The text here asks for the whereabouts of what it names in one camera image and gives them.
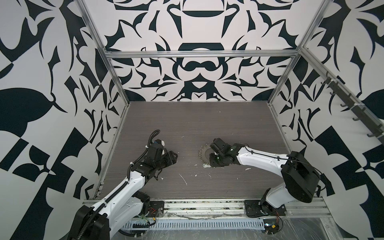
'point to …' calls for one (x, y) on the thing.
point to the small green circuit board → (271, 225)
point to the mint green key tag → (205, 165)
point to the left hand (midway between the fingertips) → (174, 154)
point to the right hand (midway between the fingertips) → (211, 161)
